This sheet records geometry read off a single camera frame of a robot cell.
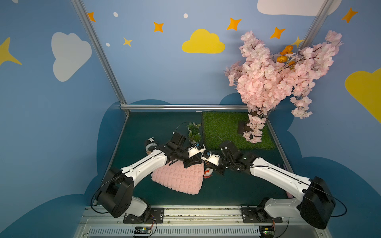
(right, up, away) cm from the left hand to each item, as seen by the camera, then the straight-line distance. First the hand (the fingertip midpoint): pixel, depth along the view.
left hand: (200, 158), depth 80 cm
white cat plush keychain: (+4, -8, +1) cm, 9 cm away
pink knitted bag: (-8, -12, -1) cm, 14 cm away
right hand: (+5, -2, 0) cm, 6 cm away
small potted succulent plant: (-3, +11, +21) cm, 24 cm away
